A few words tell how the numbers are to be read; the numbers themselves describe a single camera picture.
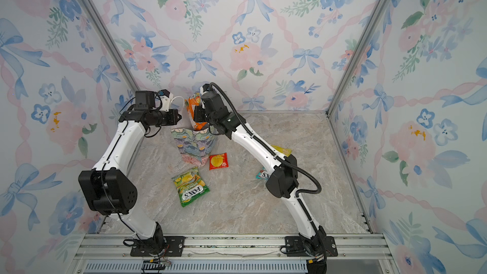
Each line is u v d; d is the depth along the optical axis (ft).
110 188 1.48
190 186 2.88
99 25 2.64
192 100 2.67
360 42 2.88
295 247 2.40
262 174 2.98
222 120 2.02
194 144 2.76
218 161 3.20
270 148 1.83
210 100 1.96
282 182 1.98
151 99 2.21
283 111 4.00
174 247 2.41
